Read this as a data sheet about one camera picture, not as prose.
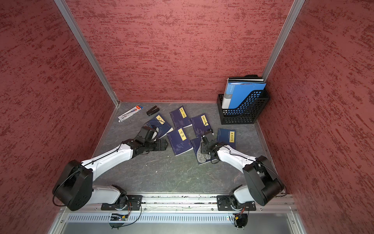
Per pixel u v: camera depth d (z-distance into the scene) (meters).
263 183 0.43
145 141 0.68
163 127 1.03
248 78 0.98
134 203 0.74
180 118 1.10
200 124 1.07
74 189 0.42
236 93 0.95
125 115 1.10
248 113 0.99
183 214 0.71
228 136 1.00
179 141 0.98
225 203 0.74
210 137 0.70
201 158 0.88
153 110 1.14
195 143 0.97
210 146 0.70
